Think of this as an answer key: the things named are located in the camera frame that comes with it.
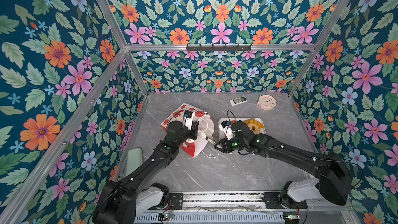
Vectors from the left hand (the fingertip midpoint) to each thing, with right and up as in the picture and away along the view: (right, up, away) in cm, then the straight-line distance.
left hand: (200, 119), depth 79 cm
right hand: (+8, -13, -1) cm, 15 cm away
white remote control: (+26, +11, +36) cm, 46 cm away
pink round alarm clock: (+46, +10, +33) cm, 57 cm away
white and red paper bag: (-3, +1, -8) cm, 9 cm away
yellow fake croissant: (+32, -2, +20) cm, 38 cm away
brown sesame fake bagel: (+32, -6, +15) cm, 36 cm away
